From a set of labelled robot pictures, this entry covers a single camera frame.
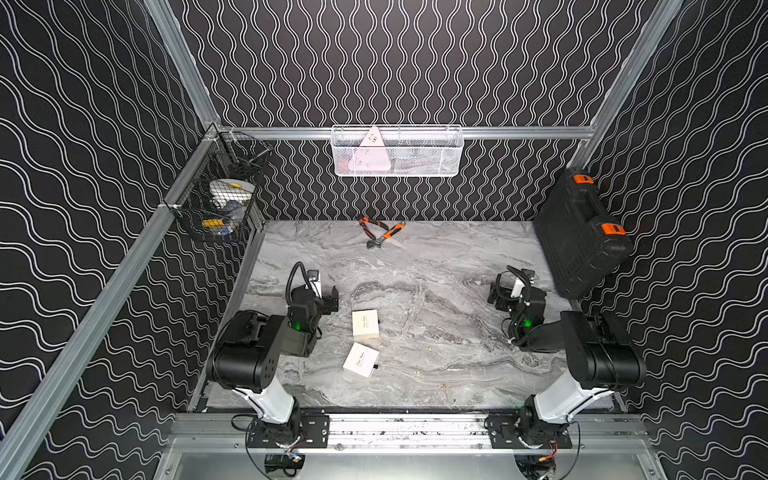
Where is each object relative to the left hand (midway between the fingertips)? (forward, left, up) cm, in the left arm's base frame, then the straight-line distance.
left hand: (318, 283), depth 94 cm
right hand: (+5, -61, -1) cm, 62 cm away
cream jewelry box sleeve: (-11, -16, -4) cm, 20 cm away
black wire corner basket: (+10, +25, +25) cm, 37 cm away
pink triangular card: (+29, -15, +28) cm, 43 cm away
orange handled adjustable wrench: (+23, -16, -6) cm, 29 cm away
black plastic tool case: (+10, -79, +13) cm, 81 cm away
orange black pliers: (+37, -13, -7) cm, 40 cm away
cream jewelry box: (-22, -16, -5) cm, 28 cm away
